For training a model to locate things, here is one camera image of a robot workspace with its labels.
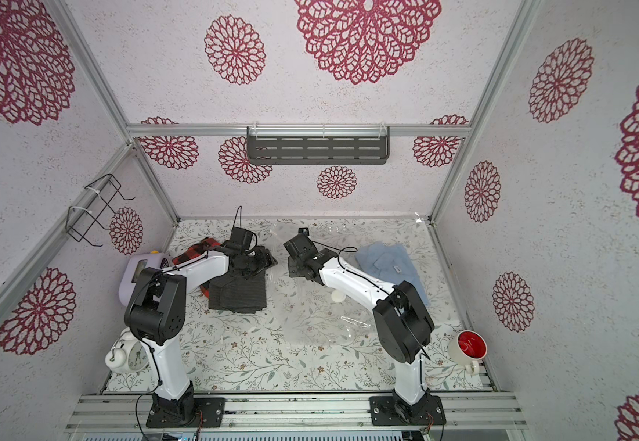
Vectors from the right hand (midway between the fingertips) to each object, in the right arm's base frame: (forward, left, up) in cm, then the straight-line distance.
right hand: (296, 261), depth 90 cm
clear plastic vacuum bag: (-12, -4, -14) cm, 18 cm away
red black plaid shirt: (+12, +40, -10) cm, 43 cm away
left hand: (+3, +10, -8) cm, 13 cm away
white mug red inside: (-23, -53, -13) cm, 59 cm away
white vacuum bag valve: (-6, -14, -13) cm, 20 cm away
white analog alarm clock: (-31, +43, -2) cm, 53 cm away
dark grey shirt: (-7, +20, -10) cm, 24 cm away
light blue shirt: (+8, -35, -13) cm, 38 cm away
